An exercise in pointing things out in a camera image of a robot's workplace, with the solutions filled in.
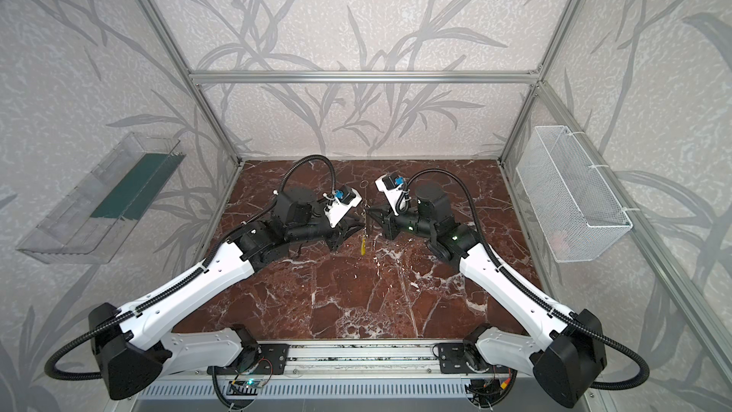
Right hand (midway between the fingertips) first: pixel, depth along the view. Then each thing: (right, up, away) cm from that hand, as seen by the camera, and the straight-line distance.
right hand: (370, 201), depth 71 cm
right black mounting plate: (+23, -38, -3) cm, 44 cm away
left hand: (-1, -3, -1) cm, 4 cm away
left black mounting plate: (-25, -41, +5) cm, 48 cm away
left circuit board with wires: (-31, -46, 0) cm, 55 cm away
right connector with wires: (+31, -49, +2) cm, 58 cm away
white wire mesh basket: (+46, -2, -9) cm, 47 cm away
